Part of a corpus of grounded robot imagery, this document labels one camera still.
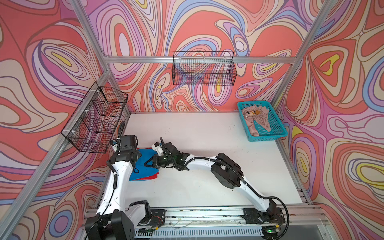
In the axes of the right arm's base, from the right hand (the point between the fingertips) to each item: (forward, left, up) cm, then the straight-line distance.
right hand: (146, 167), depth 83 cm
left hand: (+4, +8, +7) cm, 11 cm away
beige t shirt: (+43, -78, -4) cm, 89 cm away
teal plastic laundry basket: (+25, -85, -3) cm, 89 cm away
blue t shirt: (-2, +1, -1) cm, 2 cm away
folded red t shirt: (-4, -1, -5) cm, 6 cm away
